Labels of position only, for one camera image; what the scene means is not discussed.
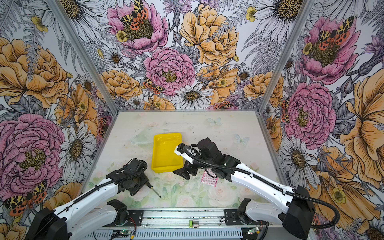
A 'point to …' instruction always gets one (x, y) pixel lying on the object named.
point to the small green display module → (193, 223)
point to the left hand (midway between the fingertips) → (144, 186)
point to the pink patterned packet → (208, 179)
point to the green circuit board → (125, 232)
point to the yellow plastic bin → (164, 158)
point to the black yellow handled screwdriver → (150, 187)
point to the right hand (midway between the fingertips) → (180, 166)
